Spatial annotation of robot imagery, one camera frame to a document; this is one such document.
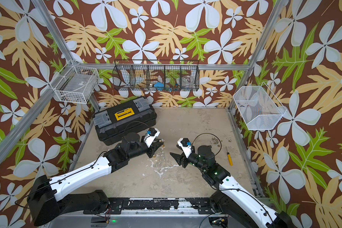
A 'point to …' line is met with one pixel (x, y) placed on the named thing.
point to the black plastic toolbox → (111, 124)
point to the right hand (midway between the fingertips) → (174, 148)
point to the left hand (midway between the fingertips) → (162, 139)
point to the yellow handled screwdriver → (229, 157)
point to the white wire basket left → (75, 83)
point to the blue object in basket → (159, 86)
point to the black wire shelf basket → (156, 75)
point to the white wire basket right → (260, 108)
